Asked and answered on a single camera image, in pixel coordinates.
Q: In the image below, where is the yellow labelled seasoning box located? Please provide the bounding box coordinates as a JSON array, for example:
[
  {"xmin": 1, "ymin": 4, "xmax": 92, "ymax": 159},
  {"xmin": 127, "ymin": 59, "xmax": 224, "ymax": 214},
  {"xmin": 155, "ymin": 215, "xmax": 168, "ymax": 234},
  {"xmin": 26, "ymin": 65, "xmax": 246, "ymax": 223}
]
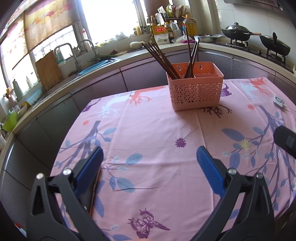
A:
[{"xmin": 152, "ymin": 25, "xmax": 168, "ymax": 36}]

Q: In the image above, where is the white round remote device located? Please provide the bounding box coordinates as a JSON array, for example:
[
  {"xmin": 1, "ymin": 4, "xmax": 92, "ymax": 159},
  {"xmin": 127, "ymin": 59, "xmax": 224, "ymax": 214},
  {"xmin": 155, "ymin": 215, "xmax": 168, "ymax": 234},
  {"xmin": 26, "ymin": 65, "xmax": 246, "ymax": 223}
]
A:
[{"xmin": 273, "ymin": 95, "xmax": 286, "ymax": 109}]

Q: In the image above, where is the black wok with lid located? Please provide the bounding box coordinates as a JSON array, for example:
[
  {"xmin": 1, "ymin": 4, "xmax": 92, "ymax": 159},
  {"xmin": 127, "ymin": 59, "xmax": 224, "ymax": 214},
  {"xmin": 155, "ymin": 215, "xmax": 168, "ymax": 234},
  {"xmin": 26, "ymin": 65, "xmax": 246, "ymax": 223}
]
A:
[{"xmin": 221, "ymin": 22, "xmax": 261, "ymax": 42}]

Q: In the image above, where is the dark chopsticks bunch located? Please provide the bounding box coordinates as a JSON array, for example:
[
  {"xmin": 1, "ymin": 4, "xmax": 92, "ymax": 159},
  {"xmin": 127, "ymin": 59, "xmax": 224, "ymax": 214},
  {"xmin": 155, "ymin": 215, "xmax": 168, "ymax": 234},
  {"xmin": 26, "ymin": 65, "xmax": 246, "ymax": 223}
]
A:
[
  {"xmin": 185, "ymin": 27, "xmax": 199, "ymax": 78},
  {"xmin": 142, "ymin": 42, "xmax": 181, "ymax": 80}
]

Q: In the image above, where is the black wok right burner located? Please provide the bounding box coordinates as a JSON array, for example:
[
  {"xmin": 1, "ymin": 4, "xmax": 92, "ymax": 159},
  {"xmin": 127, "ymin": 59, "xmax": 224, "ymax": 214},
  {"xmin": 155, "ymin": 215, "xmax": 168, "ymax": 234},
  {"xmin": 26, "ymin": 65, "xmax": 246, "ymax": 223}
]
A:
[{"xmin": 259, "ymin": 32, "xmax": 290, "ymax": 56}]

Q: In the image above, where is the chrome kitchen faucet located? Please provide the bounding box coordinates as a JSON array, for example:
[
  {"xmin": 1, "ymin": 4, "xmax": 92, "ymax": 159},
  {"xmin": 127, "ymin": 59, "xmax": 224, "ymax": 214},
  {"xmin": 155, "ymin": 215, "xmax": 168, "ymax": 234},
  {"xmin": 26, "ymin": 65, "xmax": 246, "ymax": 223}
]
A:
[{"xmin": 54, "ymin": 43, "xmax": 82, "ymax": 71}]

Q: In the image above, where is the green plastic bowl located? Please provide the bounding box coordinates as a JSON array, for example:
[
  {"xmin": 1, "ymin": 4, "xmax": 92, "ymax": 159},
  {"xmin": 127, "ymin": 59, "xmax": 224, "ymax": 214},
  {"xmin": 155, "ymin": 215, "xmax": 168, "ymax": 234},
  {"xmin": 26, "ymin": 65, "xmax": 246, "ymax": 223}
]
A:
[{"xmin": 3, "ymin": 111, "xmax": 17, "ymax": 132}]

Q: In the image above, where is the metal bowl on counter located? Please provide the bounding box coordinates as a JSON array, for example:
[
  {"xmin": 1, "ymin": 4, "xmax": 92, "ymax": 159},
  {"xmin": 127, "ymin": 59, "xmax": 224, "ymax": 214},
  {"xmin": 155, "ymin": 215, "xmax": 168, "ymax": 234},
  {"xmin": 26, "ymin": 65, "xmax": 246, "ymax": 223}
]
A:
[{"xmin": 197, "ymin": 34, "xmax": 224, "ymax": 44}]

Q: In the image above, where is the black smartphone red case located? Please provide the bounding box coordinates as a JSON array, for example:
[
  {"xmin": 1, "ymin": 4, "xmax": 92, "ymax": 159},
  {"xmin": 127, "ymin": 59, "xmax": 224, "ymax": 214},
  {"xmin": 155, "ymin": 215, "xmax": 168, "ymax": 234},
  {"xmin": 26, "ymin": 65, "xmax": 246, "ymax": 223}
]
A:
[{"xmin": 89, "ymin": 168, "xmax": 101, "ymax": 214}]

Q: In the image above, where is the gas stove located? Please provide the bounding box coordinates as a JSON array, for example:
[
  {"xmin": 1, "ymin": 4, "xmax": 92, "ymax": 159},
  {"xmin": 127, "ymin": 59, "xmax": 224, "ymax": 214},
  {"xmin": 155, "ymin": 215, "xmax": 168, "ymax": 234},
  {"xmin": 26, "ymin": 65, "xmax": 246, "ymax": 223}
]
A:
[{"xmin": 216, "ymin": 40, "xmax": 294, "ymax": 73}]

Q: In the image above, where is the dark chopsticks left bunch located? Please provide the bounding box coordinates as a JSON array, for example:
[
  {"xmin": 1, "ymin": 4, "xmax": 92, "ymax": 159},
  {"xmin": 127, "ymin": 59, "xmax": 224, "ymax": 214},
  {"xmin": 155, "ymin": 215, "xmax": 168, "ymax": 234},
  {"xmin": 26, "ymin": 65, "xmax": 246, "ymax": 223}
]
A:
[{"xmin": 142, "ymin": 42, "xmax": 181, "ymax": 80}]

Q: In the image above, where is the pink perforated utensil basket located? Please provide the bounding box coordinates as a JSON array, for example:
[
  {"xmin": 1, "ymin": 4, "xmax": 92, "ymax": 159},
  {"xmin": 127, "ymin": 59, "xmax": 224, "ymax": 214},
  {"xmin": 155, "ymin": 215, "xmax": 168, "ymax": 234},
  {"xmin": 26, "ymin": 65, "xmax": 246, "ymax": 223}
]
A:
[{"xmin": 167, "ymin": 62, "xmax": 224, "ymax": 111}]

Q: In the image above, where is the pink floral tablecloth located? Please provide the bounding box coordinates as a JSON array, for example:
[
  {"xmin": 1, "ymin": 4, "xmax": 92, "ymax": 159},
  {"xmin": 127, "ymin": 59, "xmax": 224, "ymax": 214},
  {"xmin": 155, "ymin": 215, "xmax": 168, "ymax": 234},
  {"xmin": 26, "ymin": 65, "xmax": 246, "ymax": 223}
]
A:
[{"xmin": 51, "ymin": 77, "xmax": 295, "ymax": 240}]

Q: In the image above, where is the yellow cooking oil bottle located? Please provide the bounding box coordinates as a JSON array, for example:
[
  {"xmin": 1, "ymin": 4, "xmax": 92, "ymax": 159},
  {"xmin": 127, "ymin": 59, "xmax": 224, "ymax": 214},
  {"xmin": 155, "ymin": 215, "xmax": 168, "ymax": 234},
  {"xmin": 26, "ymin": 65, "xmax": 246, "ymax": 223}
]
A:
[{"xmin": 183, "ymin": 14, "xmax": 198, "ymax": 37}]

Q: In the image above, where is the dark chopsticks right bunch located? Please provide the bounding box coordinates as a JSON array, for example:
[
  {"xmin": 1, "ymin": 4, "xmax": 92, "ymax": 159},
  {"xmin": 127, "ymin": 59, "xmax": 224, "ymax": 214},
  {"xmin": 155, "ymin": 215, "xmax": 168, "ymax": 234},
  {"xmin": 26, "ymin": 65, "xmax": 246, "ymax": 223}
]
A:
[{"xmin": 185, "ymin": 27, "xmax": 199, "ymax": 78}]

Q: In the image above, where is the wooden cutting board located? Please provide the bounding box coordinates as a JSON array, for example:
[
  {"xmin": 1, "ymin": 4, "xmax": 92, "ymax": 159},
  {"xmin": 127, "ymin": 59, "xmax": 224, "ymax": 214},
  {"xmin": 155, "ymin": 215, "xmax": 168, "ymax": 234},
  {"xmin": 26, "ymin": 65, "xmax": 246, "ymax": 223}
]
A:
[{"xmin": 36, "ymin": 51, "xmax": 64, "ymax": 92}]

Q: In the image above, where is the range hood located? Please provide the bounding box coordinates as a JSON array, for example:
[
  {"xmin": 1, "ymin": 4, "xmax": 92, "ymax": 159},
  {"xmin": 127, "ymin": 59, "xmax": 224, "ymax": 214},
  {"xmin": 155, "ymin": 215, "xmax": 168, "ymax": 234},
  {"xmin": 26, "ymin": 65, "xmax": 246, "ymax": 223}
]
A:
[{"xmin": 224, "ymin": 0, "xmax": 283, "ymax": 11}]

